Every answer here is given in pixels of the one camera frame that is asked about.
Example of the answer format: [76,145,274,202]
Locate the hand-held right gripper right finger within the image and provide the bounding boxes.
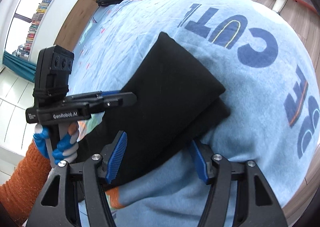
[189,139,288,227]

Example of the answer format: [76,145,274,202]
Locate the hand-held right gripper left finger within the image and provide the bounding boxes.
[26,131,128,227]

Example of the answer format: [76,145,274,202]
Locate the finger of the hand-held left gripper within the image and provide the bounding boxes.
[65,90,123,104]
[89,92,137,115]

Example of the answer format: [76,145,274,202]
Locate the black pants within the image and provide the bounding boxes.
[75,32,231,187]

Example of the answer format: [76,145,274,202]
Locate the person's left forearm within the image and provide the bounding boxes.
[0,139,52,214]

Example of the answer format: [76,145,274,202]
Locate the person's left hand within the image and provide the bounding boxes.
[33,123,79,167]

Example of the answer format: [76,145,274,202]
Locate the teal curtain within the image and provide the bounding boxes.
[3,51,37,83]

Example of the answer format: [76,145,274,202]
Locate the white wardrobe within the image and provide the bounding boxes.
[0,67,38,162]

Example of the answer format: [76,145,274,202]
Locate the row of books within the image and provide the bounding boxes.
[15,0,78,59]

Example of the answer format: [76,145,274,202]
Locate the wooden headboard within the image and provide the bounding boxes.
[56,0,100,48]

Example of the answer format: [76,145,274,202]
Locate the blue printed blanket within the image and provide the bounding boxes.
[67,0,320,227]

